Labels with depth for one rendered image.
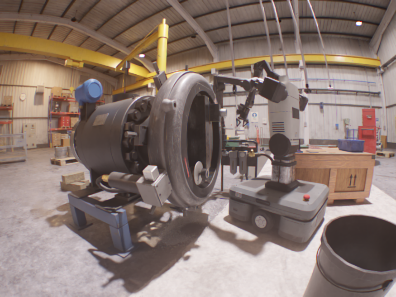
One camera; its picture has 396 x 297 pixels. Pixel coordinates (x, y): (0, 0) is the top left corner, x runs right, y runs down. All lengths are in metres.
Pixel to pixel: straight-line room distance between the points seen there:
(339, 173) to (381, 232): 1.12
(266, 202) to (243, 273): 0.45
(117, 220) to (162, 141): 0.49
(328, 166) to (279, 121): 0.73
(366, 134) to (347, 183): 2.69
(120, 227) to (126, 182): 0.32
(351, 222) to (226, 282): 0.56
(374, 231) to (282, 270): 0.46
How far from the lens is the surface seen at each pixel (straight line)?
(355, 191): 1.88
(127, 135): 0.62
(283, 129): 1.13
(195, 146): 0.90
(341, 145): 2.08
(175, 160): 0.65
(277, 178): 1.22
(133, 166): 0.95
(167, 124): 0.64
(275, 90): 1.00
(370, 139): 4.40
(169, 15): 11.67
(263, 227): 1.15
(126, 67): 7.38
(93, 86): 1.27
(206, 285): 0.82
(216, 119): 0.92
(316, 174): 1.66
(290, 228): 1.06
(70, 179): 2.29
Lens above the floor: 0.63
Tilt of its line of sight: 5 degrees down
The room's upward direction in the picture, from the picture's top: 1 degrees counter-clockwise
